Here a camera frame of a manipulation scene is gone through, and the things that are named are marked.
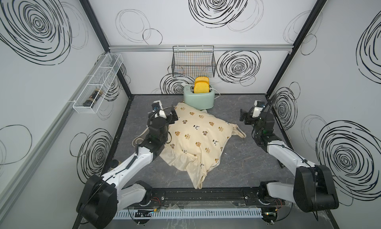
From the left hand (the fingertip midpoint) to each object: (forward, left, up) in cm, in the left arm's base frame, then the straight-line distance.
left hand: (165, 107), depth 78 cm
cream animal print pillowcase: (-10, -18, -15) cm, 26 cm away
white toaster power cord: (+25, -31, -11) cm, 41 cm away
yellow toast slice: (+26, -20, -6) cm, 33 cm away
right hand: (+4, -48, -5) cm, 48 cm away
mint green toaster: (+21, -19, -17) cm, 33 cm away
